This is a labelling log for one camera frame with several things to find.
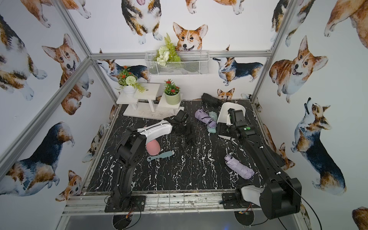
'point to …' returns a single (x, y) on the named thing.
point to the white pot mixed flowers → (127, 83)
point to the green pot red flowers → (172, 93)
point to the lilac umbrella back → (201, 115)
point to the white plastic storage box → (223, 112)
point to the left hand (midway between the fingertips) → (191, 128)
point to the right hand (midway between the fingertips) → (221, 126)
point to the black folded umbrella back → (211, 100)
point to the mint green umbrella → (213, 115)
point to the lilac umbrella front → (245, 172)
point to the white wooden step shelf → (148, 103)
